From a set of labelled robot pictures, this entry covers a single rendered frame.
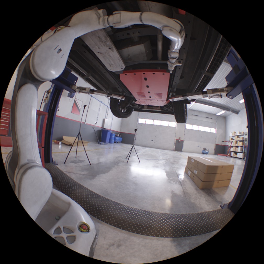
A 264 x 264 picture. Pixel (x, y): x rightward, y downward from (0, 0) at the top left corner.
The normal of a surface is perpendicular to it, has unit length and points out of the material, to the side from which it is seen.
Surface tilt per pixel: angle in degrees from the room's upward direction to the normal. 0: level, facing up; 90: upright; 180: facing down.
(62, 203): 68
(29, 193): 90
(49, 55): 90
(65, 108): 90
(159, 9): 176
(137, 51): 166
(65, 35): 90
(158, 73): 177
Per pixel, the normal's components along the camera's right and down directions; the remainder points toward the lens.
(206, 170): -0.28, -0.11
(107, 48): -0.14, 0.99
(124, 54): 0.09, 0.99
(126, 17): -0.48, 0.78
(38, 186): 0.99, 0.14
